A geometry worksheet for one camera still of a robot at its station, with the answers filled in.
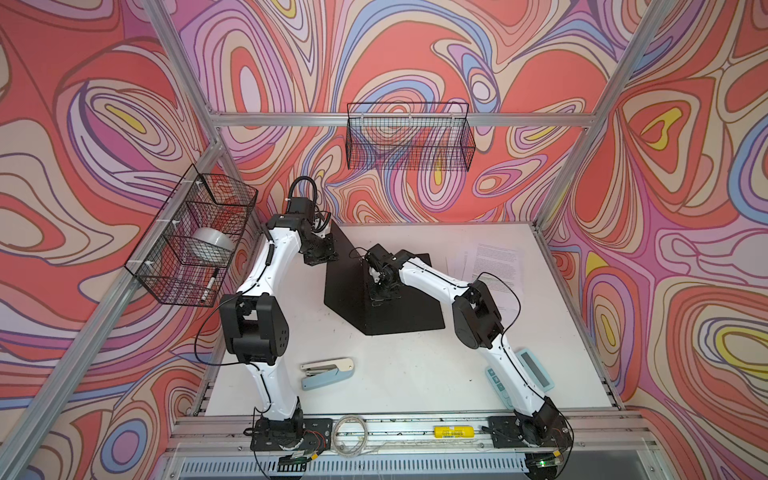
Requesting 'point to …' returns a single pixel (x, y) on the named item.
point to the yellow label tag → (454, 432)
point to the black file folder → (348, 292)
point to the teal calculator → (532, 369)
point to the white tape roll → (210, 244)
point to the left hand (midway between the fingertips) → (341, 253)
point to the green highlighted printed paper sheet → (499, 268)
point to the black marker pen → (210, 284)
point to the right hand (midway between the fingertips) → (377, 307)
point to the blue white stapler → (325, 372)
